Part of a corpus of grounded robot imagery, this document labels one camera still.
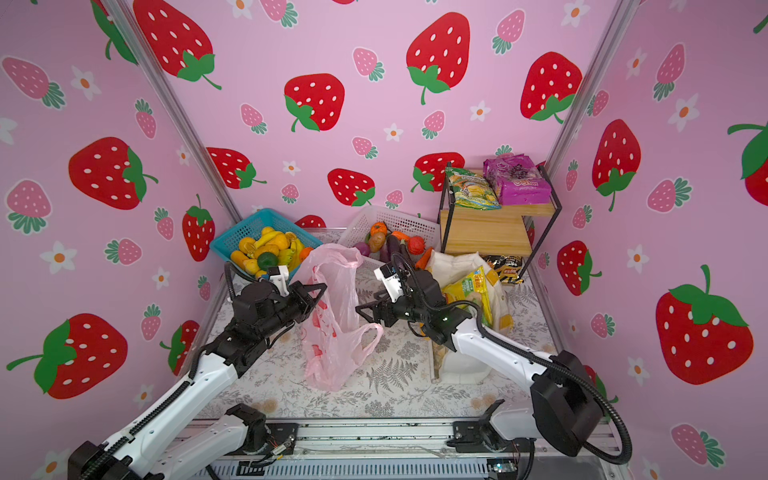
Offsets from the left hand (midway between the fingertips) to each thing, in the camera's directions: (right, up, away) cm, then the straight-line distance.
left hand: (328, 284), depth 73 cm
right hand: (+9, -5, +2) cm, 10 cm away
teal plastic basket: (-45, +12, +34) cm, 58 cm away
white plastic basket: (+2, +19, +40) cm, 44 cm away
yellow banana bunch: (-23, +11, +36) cm, 44 cm away
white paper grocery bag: (+30, -21, +1) cm, 37 cm away
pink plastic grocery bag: (+1, -14, +1) cm, 14 cm away
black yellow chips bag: (+55, +4, +25) cm, 60 cm away
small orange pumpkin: (+10, +19, +41) cm, 46 cm away
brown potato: (+10, +13, +37) cm, 41 cm away
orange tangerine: (-16, +9, +32) cm, 36 cm away
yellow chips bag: (+39, -3, +11) cm, 41 cm away
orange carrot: (+28, +6, +36) cm, 46 cm away
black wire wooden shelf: (+52, +16, +26) cm, 61 cm away
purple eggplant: (+16, +11, +37) cm, 42 cm away
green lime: (-27, +6, +27) cm, 38 cm away
